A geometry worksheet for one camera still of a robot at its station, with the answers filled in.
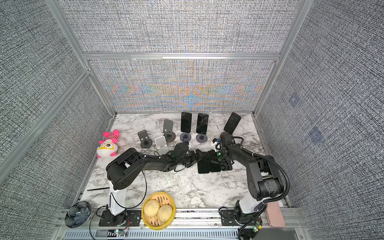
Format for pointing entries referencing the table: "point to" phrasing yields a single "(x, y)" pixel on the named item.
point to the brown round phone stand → (168, 130)
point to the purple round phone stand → (185, 137)
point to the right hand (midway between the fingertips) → (208, 159)
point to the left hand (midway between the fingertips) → (203, 159)
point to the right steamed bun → (165, 213)
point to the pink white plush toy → (108, 146)
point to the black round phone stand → (145, 142)
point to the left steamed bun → (151, 207)
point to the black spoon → (98, 189)
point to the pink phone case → (274, 215)
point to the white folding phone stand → (162, 146)
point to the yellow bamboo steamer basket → (154, 223)
